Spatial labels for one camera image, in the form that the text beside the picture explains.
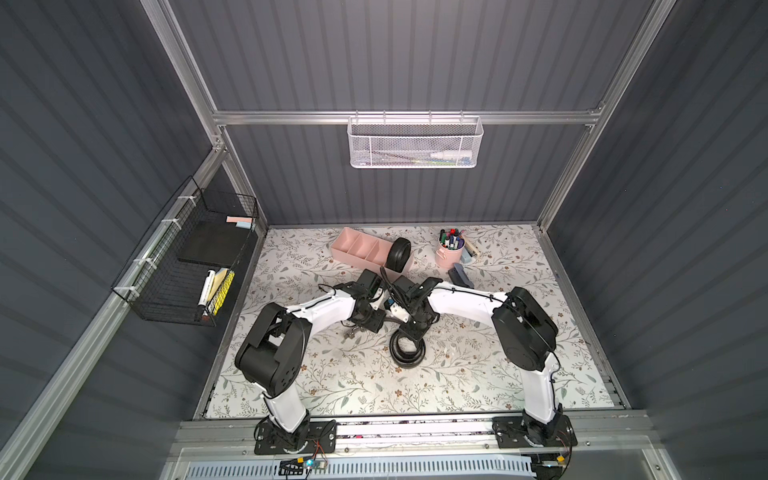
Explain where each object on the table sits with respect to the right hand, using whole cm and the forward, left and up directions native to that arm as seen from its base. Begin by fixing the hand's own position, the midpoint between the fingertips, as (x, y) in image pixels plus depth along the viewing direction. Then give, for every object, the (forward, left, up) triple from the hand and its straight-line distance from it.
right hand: (414, 334), depth 91 cm
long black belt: (+22, +5, +12) cm, 26 cm away
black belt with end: (-8, +3, +2) cm, 9 cm away
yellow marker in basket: (-2, +46, +27) cm, 54 cm away
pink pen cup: (+26, -12, +11) cm, 31 cm away
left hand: (+3, +12, +2) cm, 13 cm away
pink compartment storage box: (+33, +18, 0) cm, 38 cm away
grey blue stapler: (+19, -16, +4) cm, 25 cm away
